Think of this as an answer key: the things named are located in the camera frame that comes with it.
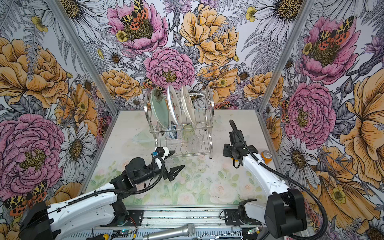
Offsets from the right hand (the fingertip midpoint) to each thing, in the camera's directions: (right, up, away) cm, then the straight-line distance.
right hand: (228, 154), depth 86 cm
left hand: (-27, -1, -13) cm, 30 cm away
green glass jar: (-23, +12, +9) cm, 27 cm away
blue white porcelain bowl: (-32, +10, +9) cm, 35 cm away
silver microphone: (-22, -30, -18) cm, 41 cm away
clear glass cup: (-20, +5, +2) cm, 21 cm away
